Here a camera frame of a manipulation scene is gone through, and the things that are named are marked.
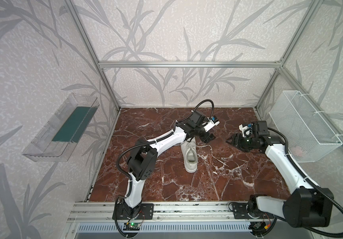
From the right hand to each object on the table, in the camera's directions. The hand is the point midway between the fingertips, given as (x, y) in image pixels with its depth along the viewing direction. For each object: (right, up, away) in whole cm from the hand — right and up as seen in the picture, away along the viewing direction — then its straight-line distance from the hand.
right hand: (230, 138), depth 83 cm
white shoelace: (-21, -5, +6) cm, 22 cm away
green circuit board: (-52, -42, -11) cm, 67 cm away
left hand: (-8, +5, +3) cm, 10 cm away
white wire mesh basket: (+25, +4, -22) cm, 34 cm away
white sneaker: (-23, -8, +4) cm, 24 cm away
